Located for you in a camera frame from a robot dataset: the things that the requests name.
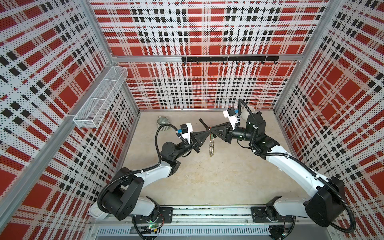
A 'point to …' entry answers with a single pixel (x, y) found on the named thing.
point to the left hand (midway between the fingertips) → (212, 131)
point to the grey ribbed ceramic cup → (161, 120)
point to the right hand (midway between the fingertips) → (213, 130)
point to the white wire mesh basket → (93, 111)
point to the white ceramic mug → (251, 108)
